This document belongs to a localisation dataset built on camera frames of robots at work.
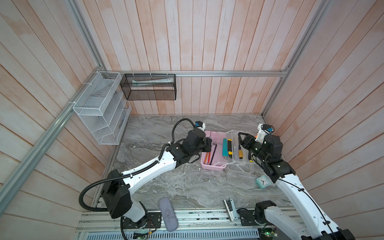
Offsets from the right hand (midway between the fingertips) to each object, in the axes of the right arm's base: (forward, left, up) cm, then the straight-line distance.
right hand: (241, 134), depth 76 cm
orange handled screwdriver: (-2, +17, -26) cm, 31 cm away
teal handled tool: (+2, +5, -18) cm, 19 cm away
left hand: (-5, +15, -2) cm, 16 cm away
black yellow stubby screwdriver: (+3, +2, -18) cm, 18 cm away
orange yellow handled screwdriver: (-3, -2, -13) cm, 14 cm away
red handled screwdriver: (0, +14, -25) cm, 29 cm away
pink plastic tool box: (-8, +10, -17) cm, 21 cm away
